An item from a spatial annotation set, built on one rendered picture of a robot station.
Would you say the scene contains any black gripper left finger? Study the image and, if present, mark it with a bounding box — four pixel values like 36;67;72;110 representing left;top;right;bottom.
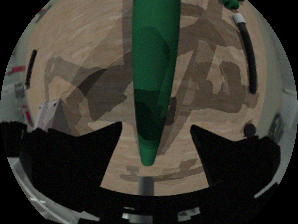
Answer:
47;121;122;186

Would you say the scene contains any grey cylinder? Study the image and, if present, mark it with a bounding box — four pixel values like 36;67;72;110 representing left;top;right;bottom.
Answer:
134;176;154;224

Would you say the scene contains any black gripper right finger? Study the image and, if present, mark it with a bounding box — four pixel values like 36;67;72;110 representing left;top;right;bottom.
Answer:
190;125;259;186

